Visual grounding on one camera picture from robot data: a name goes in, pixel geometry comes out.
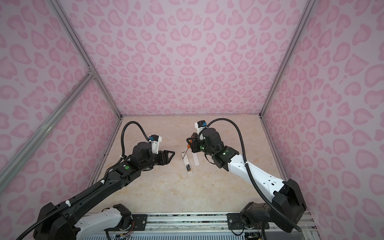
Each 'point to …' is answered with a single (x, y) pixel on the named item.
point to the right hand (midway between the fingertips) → (189, 138)
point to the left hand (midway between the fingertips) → (172, 151)
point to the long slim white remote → (187, 162)
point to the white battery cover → (196, 159)
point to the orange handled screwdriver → (188, 146)
